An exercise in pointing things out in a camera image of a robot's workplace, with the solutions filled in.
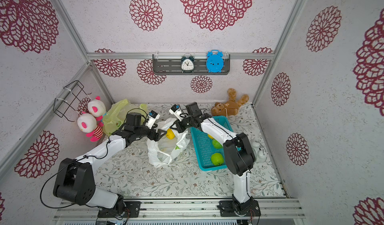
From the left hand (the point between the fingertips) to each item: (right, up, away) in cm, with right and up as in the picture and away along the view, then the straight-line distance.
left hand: (161, 129), depth 87 cm
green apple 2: (+33, -10, +4) cm, 35 cm away
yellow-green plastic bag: (-29, +8, +5) cm, 31 cm away
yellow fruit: (+4, -4, +8) cm, 9 cm away
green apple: (+32, -16, -4) cm, 36 cm away
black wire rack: (-47, +17, -8) cm, 50 cm away
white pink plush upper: (-41, +13, +5) cm, 43 cm away
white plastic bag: (+2, -12, -6) cm, 13 cm away
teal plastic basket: (+26, -12, +10) cm, 30 cm away
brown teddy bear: (+46, +15, +22) cm, 53 cm away
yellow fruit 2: (+30, -6, +11) cm, 33 cm away
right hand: (+6, +2, -1) cm, 6 cm away
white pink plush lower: (-41, +3, -3) cm, 42 cm away
